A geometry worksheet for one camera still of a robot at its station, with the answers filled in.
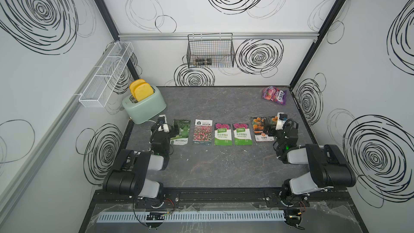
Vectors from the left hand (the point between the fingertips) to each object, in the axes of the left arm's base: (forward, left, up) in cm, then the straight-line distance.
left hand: (165, 120), depth 88 cm
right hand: (+3, -62, -1) cm, 62 cm away
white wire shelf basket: (+3, +26, +22) cm, 34 cm away
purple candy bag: (+29, -69, -7) cm, 76 cm away
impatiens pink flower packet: (-1, -44, -11) cm, 46 cm away
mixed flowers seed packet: (0, -21, -11) cm, 23 cm away
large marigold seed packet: (+6, -55, -9) cm, 56 cm away
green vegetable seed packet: (-2, -10, -12) cm, 15 cm away
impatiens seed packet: (-2, -33, -10) cm, 35 cm away
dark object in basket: (+26, -20, +21) cm, 39 cm away
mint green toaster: (+7, +13, +1) cm, 14 cm away
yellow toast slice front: (+14, +14, +8) cm, 22 cm away
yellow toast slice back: (+17, +20, +10) cm, 28 cm away
